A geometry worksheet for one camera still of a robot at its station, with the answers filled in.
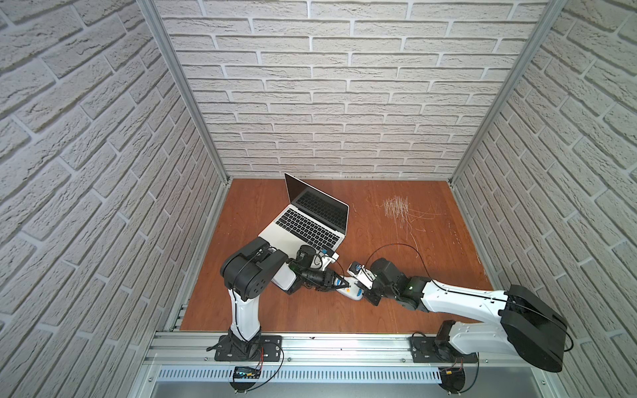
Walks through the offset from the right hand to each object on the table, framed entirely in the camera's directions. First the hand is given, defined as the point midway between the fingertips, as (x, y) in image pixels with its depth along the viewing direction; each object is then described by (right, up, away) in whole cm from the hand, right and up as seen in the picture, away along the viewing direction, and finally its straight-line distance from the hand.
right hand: (356, 286), depth 84 cm
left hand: (-4, +1, +2) cm, 5 cm away
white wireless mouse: (-1, -2, 0) cm, 2 cm away
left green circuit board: (-34, -21, -12) cm, 42 cm away
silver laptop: (-16, +22, +20) cm, 34 cm away
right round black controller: (+26, -22, -14) cm, 37 cm away
